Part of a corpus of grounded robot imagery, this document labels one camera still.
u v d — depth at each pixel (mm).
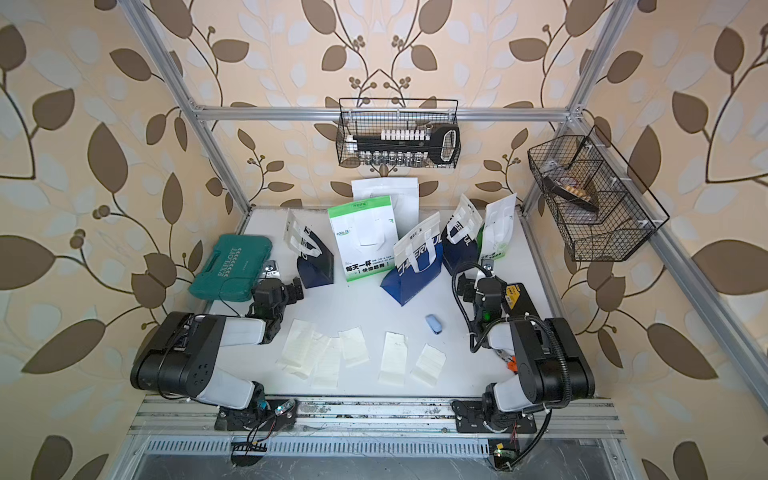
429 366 828
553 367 428
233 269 973
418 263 877
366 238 921
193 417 759
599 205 746
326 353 857
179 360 450
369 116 912
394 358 848
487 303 708
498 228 938
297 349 862
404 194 999
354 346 869
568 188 749
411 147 851
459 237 929
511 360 808
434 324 882
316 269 934
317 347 869
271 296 734
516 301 920
